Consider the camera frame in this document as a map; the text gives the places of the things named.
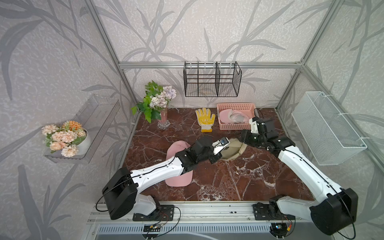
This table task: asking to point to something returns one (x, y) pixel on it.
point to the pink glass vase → (163, 123)
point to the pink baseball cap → (233, 116)
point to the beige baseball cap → (233, 149)
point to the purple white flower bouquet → (157, 98)
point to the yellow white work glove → (204, 120)
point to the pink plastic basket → (248, 109)
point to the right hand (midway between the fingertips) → (238, 135)
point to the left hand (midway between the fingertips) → (222, 146)
